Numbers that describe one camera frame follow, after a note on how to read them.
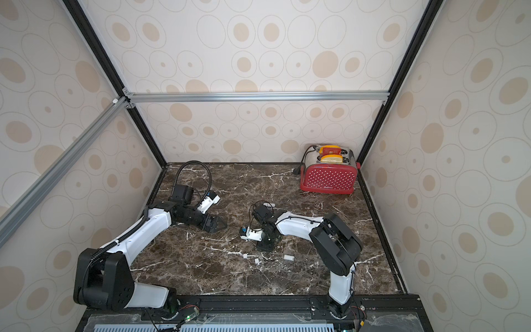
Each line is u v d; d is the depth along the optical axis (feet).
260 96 3.02
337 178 3.19
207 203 2.55
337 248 1.57
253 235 2.61
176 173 3.83
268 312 2.40
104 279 1.36
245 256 2.82
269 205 3.36
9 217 1.66
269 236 2.61
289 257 2.81
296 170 3.70
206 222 2.39
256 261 2.79
